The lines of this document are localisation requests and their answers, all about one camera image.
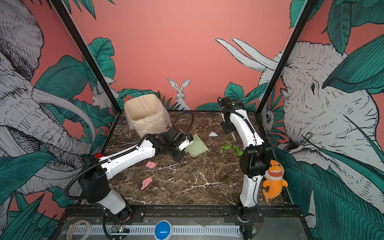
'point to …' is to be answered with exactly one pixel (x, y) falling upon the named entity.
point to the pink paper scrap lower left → (146, 182)
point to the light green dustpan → (197, 148)
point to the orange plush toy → (274, 182)
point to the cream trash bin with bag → (146, 114)
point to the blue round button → (163, 230)
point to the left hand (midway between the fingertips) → (183, 151)
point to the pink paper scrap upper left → (151, 165)
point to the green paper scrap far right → (239, 152)
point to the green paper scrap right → (226, 146)
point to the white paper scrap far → (213, 134)
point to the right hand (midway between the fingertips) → (230, 127)
